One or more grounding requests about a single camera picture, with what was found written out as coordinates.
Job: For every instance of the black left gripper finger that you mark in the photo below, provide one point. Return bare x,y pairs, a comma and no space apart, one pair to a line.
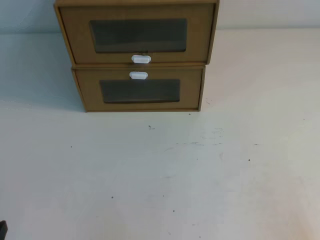
3,229

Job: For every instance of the upper brown cardboard box sleeve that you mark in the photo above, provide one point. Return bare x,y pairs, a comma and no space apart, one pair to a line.
136,2

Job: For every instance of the brown cardboard shoebox drawer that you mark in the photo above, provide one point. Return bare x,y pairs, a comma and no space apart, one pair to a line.
75,35

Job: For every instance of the lower brown cardboard shoebox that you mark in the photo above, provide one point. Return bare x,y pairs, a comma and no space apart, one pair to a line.
166,89

